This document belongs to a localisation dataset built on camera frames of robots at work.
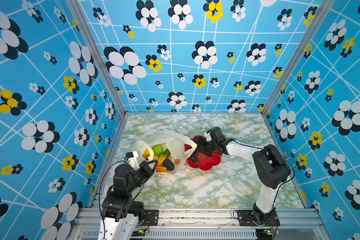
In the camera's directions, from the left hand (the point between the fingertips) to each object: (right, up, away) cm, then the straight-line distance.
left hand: (159, 161), depth 69 cm
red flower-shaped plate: (+25, -7, +22) cm, 34 cm away
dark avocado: (+3, -6, +18) cm, 19 cm away
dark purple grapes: (+18, -3, +23) cm, 29 cm away
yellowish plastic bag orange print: (+3, +3, +20) cm, 20 cm away
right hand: (+19, +3, +24) cm, 31 cm away
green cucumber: (-1, -3, +22) cm, 22 cm away
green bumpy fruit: (-5, +1, +24) cm, 25 cm away
